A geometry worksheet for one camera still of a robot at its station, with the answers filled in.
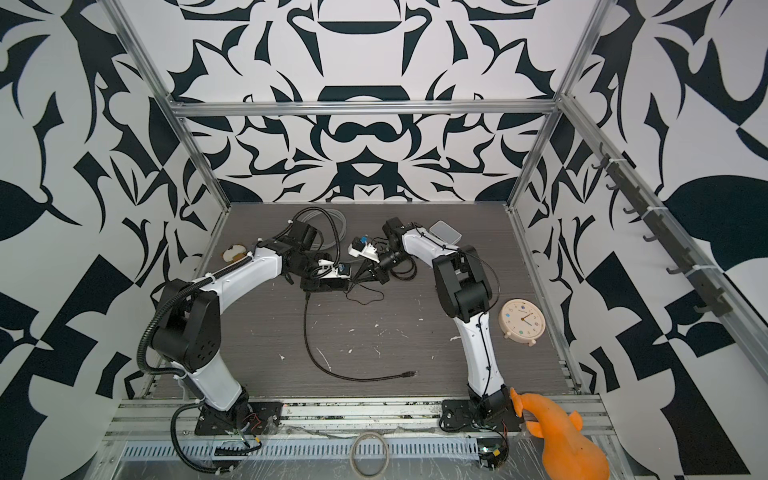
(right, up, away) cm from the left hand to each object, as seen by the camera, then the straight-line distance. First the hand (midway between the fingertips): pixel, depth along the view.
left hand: (330, 266), depth 91 cm
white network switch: (+39, +11, +20) cm, 45 cm away
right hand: (+9, -3, 0) cm, 9 cm away
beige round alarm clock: (+56, -15, -3) cm, 59 cm away
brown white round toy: (-34, +4, +11) cm, 36 cm away
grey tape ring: (+10, -43, -24) cm, 50 cm away
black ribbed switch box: (0, -4, -11) cm, 11 cm away
